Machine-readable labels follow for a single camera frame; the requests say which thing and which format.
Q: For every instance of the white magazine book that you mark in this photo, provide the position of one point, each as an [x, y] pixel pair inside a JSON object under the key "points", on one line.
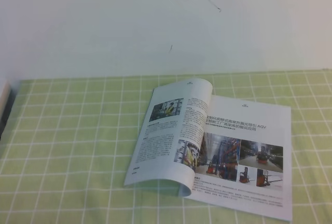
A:
{"points": [[219, 150]]}

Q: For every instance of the green checkered tablecloth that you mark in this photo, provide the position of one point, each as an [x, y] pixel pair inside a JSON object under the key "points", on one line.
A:
{"points": [[67, 144]]}

